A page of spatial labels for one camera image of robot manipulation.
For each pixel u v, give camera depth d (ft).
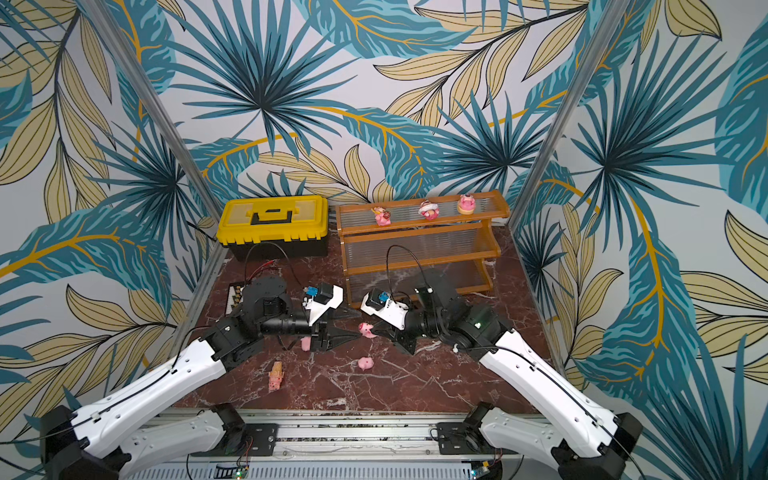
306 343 2.92
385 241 3.27
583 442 1.25
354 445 2.41
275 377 2.64
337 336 1.87
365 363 2.75
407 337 1.85
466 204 2.70
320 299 1.74
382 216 2.56
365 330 2.06
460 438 2.41
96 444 1.26
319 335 1.81
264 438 2.42
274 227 3.24
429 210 2.62
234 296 3.20
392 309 1.80
